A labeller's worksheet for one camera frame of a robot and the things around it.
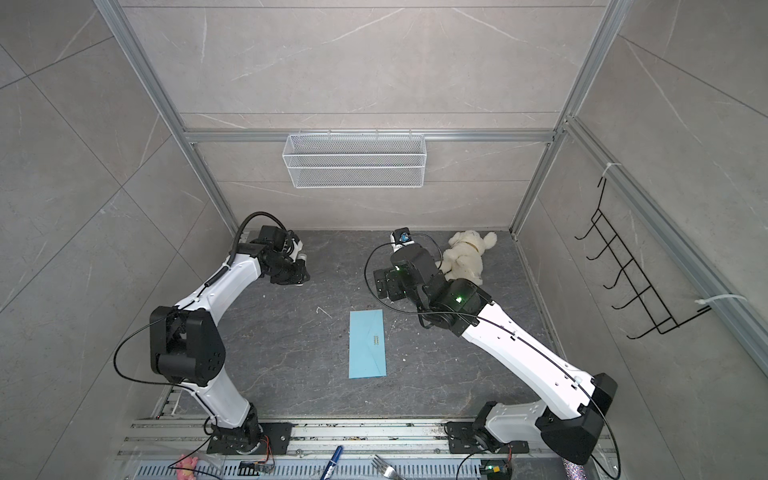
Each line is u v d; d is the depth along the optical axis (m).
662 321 0.58
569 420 0.39
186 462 0.60
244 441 0.67
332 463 0.69
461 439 0.73
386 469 0.68
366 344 0.90
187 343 0.47
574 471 0.67
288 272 0.79
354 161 1.00
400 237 0.57
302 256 0.88
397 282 0.60
